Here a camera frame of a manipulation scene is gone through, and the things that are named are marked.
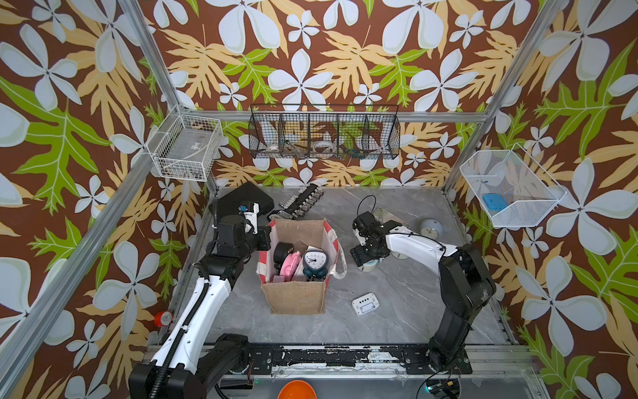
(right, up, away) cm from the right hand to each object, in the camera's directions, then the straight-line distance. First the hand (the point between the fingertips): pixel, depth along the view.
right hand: (363, 254), depth 94 cm
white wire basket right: (+48, +23, -12) cm, 55 cm away
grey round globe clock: (+28, +10, +3) cm, 30 cm away
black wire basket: (-16, +48, +4) cm, 51 cm away
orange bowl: (-23, -34, -25) cm, 48 cm away
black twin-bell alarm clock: (-30, +2, -5) cm, 31 cm away
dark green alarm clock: (-18, -2, -11) cm, 21 cm away
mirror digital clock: (+4, +15, -11) cm, 19 cm away
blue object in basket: (+43, +20, -11) cm, 48 cm away
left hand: (-33, +12, -15) cm, 38 cm away
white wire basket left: (-64, +40, -8) cm, 76 cm away
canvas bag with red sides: (-23, -9, -22) cm, 33 cm away
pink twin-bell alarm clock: (-27, -1, -12) cm, 29 cm away
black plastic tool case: (-58, +24, +20) cm, 66 cm away
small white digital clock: (-1, -15, -10) cm, 18 cm away
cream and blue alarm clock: (+2, -4, -3) cm, 5 cm away
